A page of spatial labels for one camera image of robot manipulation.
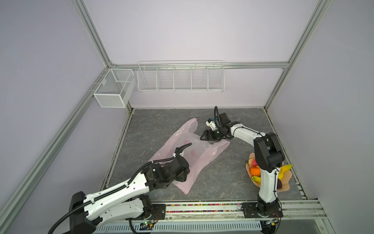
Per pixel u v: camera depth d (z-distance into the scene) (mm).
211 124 913
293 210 755
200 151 941
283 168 807
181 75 979
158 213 732
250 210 744
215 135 848
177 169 533
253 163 579
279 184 770
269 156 533
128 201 589
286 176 796
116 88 990
